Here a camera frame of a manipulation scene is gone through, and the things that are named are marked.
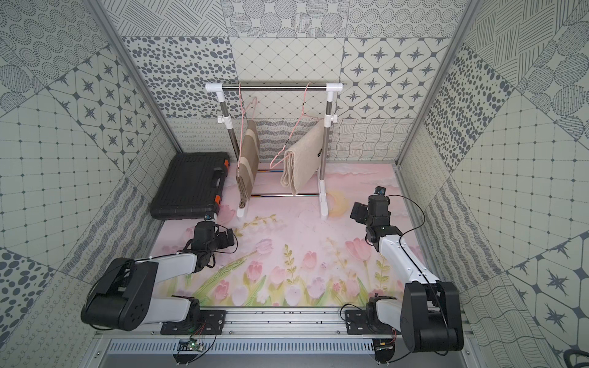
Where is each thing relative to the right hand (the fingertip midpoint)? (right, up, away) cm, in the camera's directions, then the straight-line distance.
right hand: (368, 210), depth 89 cm
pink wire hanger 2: (-30, +37, +19) cm, 51 cm away
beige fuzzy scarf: (-26, +20, -7) cm, 34 cm away
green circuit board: (-62, -40, -18) cm, 76 cm away
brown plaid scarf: (-47, +15, -4) cm, 49 cm away
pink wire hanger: (-52, +43, +12) cm, 69 cm away
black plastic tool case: (-77, +9, +12) cm, 78 cm away
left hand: (-62, -8, +5) cm, 63 cm away
